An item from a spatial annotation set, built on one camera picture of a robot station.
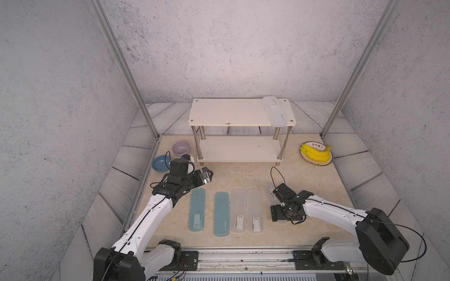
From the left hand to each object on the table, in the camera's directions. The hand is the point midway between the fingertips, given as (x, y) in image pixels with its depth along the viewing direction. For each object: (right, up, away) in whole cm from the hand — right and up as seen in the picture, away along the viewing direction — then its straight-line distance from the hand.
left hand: (208, 175), depth 80 cm
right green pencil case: (+6, -23, +2) cm, 24 cm away
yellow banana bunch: (+63, +7, +24) cm, 68 cm away
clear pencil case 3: (+31, +28, +2) cm, 42 cm away
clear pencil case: (+14, -18, +8) cm, 24 cm away
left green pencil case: (-7, -19, +8) cm, 22 cm away
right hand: (+35, -20, +5) cm, 40 cm away
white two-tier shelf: (+14, +29, +4) cm, 33 cm away
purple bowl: (-21, +13, +30) cm, 39 cm away
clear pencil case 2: (+22, -19, +7) cm, 29 cm away
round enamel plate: (+67, +13, +33) cm, 76 cm away
